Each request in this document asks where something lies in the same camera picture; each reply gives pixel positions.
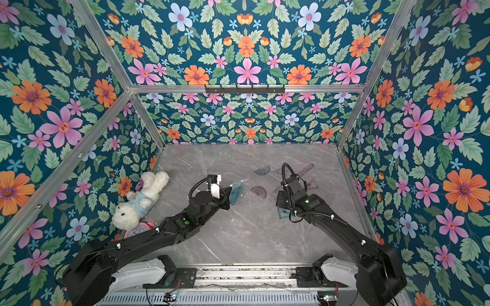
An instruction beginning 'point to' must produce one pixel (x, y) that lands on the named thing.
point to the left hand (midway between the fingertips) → (234, 187)
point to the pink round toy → (143, 225)
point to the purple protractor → (259, 191)
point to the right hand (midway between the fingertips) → (285, 196)
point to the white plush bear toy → (127, 215)
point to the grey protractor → (263, 171)
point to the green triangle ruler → (283, 213)
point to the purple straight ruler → (308, 168)
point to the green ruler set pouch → (237, 188)
